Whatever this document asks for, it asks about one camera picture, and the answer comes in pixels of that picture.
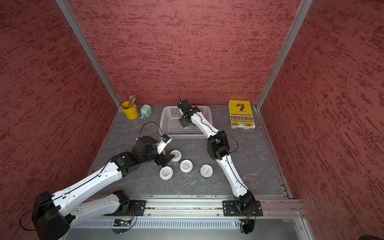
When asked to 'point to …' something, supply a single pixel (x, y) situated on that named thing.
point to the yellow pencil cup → (132, 113)
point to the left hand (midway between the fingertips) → (166, 152)
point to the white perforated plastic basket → (170, 125)
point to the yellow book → (241, 114)
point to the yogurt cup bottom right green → (206, 170)
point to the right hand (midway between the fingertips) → (189, 120)
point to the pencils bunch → (132, 99)
